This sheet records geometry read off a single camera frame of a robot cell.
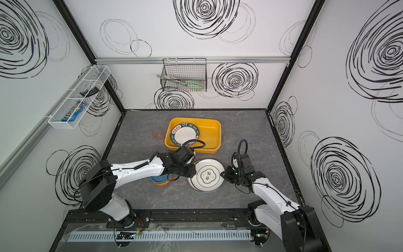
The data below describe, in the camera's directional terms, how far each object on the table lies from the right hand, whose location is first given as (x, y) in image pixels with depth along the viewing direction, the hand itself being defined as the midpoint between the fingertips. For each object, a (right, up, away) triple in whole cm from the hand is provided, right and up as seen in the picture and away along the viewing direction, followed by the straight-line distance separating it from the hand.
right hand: (220, 174), depth 84 cm
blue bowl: (-30, 0, -7) cm, 31 cm away
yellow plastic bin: (-5, +23, +22) cm, 32 cm away
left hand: (-13, +1, -1) cm, 13 cm away
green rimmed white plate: (-23, +22, +22) cm, 38 cm away
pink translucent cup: (-39, +21, +18) cm, 47 cm away
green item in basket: (-14, +50, +3) cm, 52 cm away
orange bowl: (-30, -3, -6) cm, 30 cm away
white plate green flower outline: (-7, -2, 0) cm, 7 cm away
